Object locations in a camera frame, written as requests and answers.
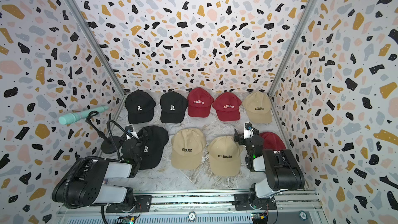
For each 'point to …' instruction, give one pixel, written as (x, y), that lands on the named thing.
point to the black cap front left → (154, 139)
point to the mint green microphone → (80, 115)
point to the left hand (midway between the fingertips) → (138, 130)
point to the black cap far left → (140, 106)
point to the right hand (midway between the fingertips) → (247, 127)
